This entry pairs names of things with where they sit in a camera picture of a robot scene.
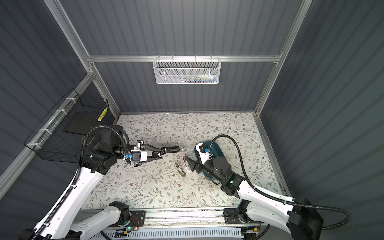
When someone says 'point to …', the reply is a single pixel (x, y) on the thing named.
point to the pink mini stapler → (186, 163)
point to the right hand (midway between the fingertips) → (193, 154)
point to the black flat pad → (82, 122)
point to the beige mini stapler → (179, 169)
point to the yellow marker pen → (102, 114)
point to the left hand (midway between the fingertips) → (163, 150)
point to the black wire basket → (62, 136)
